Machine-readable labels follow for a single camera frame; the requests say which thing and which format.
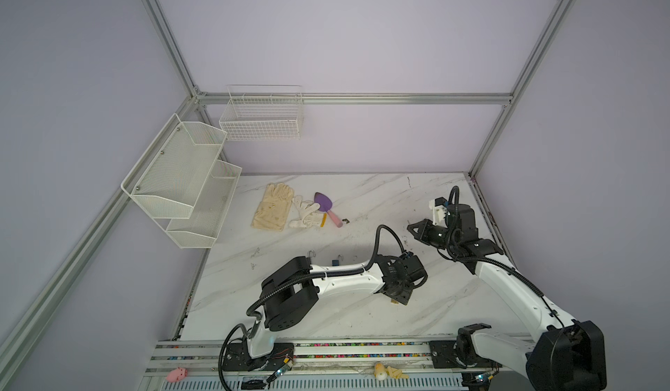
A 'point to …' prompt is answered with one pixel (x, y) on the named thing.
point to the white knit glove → (310, 215)
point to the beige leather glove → (273, 211)
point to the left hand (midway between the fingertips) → (399, 292)
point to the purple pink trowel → (325, 205)
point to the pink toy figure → (177, 373)
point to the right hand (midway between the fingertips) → (406, 226)
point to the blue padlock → (335, 263)
